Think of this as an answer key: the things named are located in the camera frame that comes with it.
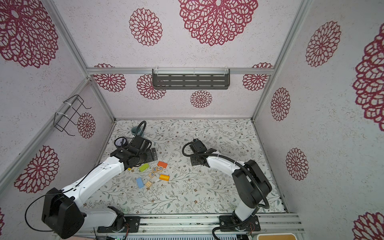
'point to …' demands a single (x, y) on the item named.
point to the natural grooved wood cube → (148, 183)
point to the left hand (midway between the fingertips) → (148, 158)
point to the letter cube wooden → (160, 168)
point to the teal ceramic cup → (133, 130)
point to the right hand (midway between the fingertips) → (195, 156)
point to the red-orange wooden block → (162, 164)
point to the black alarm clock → (120, 141)
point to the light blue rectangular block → (140, 183)
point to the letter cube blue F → (151, 175)
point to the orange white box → (277, 236)
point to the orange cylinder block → (164, 177)
